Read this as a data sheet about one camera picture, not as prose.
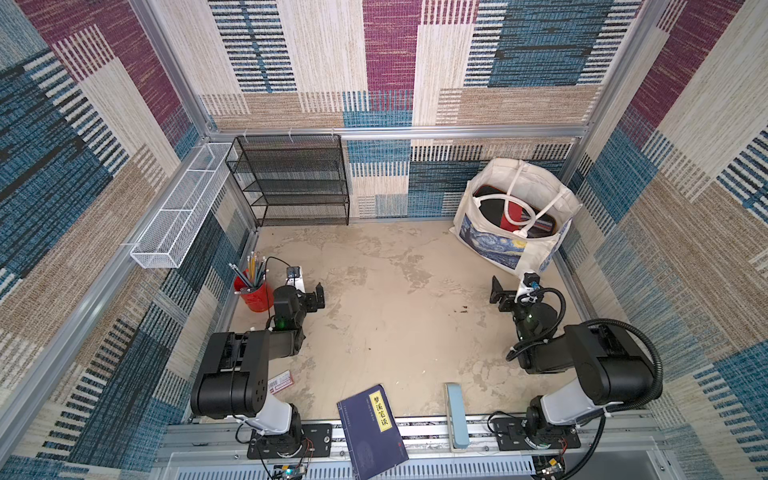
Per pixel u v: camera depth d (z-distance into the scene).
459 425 0.72
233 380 0.45
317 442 0.73
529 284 0.75
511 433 0.73
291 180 1.09
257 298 0.90
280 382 0.81
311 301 0.85
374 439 0.73
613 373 0.45
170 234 0.72
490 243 0.96
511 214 0.97
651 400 0.44
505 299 0.81
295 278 0.81
